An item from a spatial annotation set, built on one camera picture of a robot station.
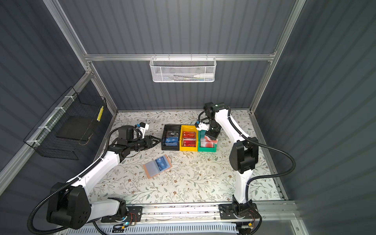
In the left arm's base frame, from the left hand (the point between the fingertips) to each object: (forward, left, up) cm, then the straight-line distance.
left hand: (161, 142), depth 80 cm
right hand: (+7, -32, -4) cm, 32 cm away
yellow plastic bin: (+14, -15, -17) cm, 27 cm away
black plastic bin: (+20, -2, -16) cm, 26 cm away
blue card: (-4, +2, -18) cm, 19 cm away
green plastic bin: (+4, -30, -15) cm, 34 cm away
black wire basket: (+1, +45, +11) cm, 46 cm away
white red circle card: (+10, -28, -16) cm, 34 cm away
